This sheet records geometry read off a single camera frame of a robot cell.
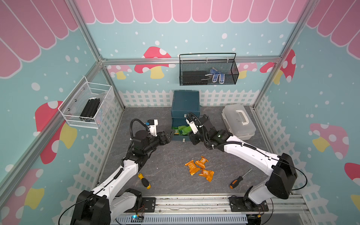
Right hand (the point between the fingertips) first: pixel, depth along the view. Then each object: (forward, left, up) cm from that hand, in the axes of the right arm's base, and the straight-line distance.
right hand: (190, 132), depth 81 cm
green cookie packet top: (+8, +8, -11) cm, 16 cm away
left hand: (-2, +10, +2) cm, 10 cm away
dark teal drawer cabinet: (+24, +3, +1) cm, 25 cm away
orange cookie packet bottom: (-18, -11, -18) cm, 28 cm away
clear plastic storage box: (+14, -34, -8) cm, 37 cm away
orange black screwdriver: (-22, -26, -18) cm, 38 cm away
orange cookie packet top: (-10, -7, -18) cm, 22 cm away
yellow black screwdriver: (-21, +27, -19) cm, 39 cm away
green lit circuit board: (-39, +29, -22) cm, 53 cm away
